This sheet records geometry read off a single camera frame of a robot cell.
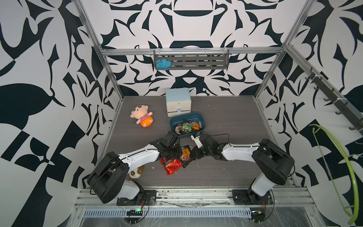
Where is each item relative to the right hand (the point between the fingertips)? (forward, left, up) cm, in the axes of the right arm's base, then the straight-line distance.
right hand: (190, 149), depth 90 cm
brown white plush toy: (-15, +31, +2) cm, 34 cm away
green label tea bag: (+14, +2, +3) cm, 15 cm away
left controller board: (-32, +27, -4) cm, 42 cm away
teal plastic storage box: (+24, -3, +1) cm, 24 cm away
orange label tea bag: (+16, -5, +1) cm, 17 cm away
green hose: (-33, -56, +19) cm, 68 cm away
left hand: (-2, +6, +3) cm, 7 cm away
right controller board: (-34, -32, -4) cm, 47 cm away
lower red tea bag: (-10, +11, +1) cm, 15 cm away
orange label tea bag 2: (-4, +3, +1) cm, 5 cm away
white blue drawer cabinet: (+29, +7, +12) cm, 32 cm away
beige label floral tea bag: (+14, +8, 0) cm, 16 cm away
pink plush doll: (+25, +34, +6) cm, 43 cm away
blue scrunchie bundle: (+43, +17, +33) cm, 57 cm away
